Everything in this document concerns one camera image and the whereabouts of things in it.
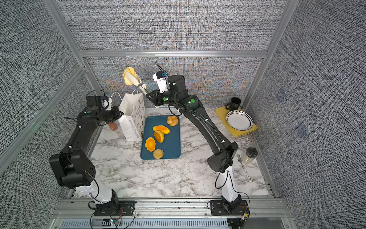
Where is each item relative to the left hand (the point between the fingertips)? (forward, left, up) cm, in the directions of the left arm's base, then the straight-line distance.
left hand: (125, 110), depth 86 cm
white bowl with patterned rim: (+8, -80, -23) cm, 83 cm away
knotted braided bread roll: (+8, -27, -20) cm, 35 cm away
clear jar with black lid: (-25, -72, -13) cm, 78 cm away
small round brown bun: (-19, -18, -20) cm, 33 cm away
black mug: (+19, -77, -17) cm, 81 cm away
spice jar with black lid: (+5, +16, -21) cm, 27 cm away
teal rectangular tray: (-13, -26, -22) cm, 37 cm away
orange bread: (-13, -13, -19) cm, 26 cm away
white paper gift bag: (-6, -4, -5) cm, 9 cm away
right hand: (-6, -18, +19) cm, 27 cm away
